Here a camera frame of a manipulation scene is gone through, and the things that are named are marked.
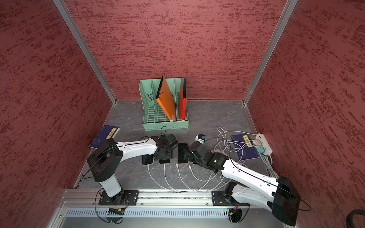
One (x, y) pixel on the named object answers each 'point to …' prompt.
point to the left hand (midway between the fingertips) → (165, 158)
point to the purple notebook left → (107, 132)
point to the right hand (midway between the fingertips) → (188, 155)
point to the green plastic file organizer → (154, 116)
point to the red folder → (183, 101)
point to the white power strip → (264, 143)
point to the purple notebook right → (244, 147)
